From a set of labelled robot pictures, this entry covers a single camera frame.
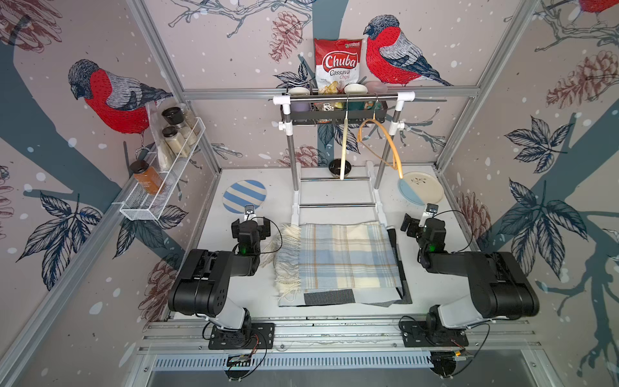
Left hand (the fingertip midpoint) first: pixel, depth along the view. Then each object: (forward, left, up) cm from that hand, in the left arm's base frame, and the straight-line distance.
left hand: (254, 213), depth 94 cm
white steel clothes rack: (+17, -35, -8) cm, 40 cm away
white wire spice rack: (-12, +26, +23) cm, 36 cm away
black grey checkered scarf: (-29, -46, -7) cm, 55 cm away
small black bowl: (+30, -34, -3) cm, 45 cm away
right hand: (0, -65, -1) cm, 65 cm away
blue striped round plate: (+17, +11, -9) cm, 22 cm away
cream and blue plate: (+21, -75, -10) cm, 78 cm away
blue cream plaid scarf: (-15, -33, -5) cm, 37 cm away
